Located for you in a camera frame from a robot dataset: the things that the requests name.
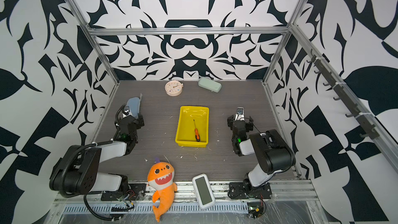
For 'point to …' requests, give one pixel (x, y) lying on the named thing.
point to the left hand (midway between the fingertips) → (128, 114)
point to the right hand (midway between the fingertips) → (243, 114)
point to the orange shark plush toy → (160, 177)
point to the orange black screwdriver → (197, 137)
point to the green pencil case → (209, 84)
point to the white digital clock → (203, 191)
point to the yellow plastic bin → (188, 117)
